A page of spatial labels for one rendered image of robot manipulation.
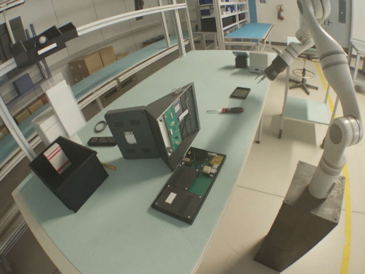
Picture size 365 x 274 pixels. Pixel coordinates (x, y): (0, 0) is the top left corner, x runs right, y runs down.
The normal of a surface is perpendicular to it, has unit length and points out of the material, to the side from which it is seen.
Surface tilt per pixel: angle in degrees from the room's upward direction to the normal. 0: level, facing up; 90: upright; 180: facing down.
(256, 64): 90
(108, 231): 0
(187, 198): 0
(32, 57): 93
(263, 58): 90
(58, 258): 0
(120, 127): 90
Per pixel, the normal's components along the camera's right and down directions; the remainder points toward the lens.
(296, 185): -0.18, -0.77
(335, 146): -0.95, 0.31
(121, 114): -0.11, 0.63
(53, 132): 0.86, 0.18
